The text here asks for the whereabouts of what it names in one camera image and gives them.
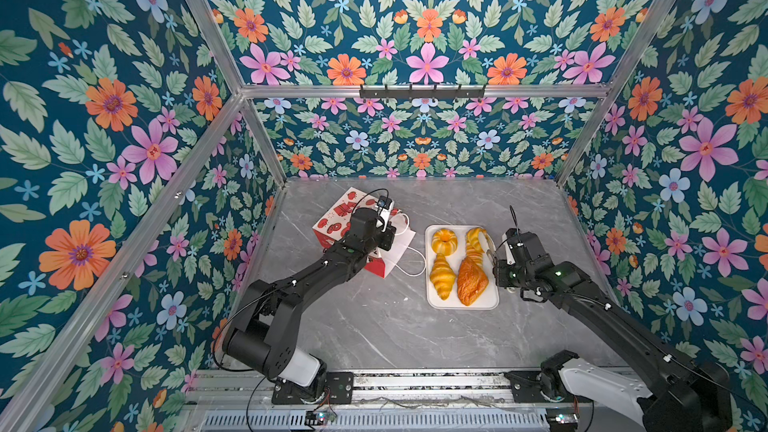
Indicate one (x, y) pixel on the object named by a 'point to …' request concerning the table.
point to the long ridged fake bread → (474, 249)
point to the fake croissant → (442, 276)
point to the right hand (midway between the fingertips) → (496, 268)
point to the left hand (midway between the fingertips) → (393, 215)
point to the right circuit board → (563, 418)
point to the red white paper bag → (334, 225)
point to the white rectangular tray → (489, 298)
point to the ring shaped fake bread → (444, 241)
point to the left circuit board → (313, 417)
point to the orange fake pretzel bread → (471, 281)
